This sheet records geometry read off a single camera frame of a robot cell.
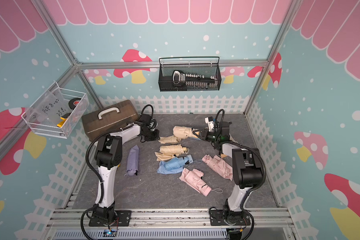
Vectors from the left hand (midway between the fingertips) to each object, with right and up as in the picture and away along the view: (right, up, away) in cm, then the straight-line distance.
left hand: (159, 139), depth 104 cm
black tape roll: (-42, +22, -24) cm, 53 cm away
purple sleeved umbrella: (-13, -15, -16) cm, 26 cm away
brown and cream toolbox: (-30, +13, -15) cm, 36 cm away
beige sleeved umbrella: (+17, +5, -15) cm, 23 cm away
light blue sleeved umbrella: (+11, -14, -15) cm, 23 cm away
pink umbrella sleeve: (+38, -14, -18) cm, 45 cm away
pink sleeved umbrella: (+23, -20, -21) cm, 37 cm away
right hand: (+23, +6, -14) cm, 28 cm away
